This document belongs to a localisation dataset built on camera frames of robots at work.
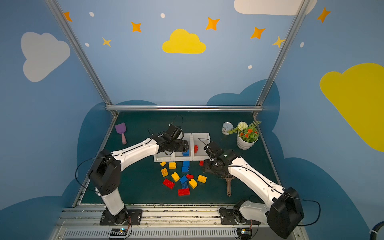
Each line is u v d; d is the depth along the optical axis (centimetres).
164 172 86
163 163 93
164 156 91
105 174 47
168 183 84
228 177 88
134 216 75
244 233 73
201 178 88
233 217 74
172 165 91
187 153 96
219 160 57
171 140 69
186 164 91
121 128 112
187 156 94
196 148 98
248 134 89
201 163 93
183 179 86
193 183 84
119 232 73
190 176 86
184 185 86
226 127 107
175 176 86
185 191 82
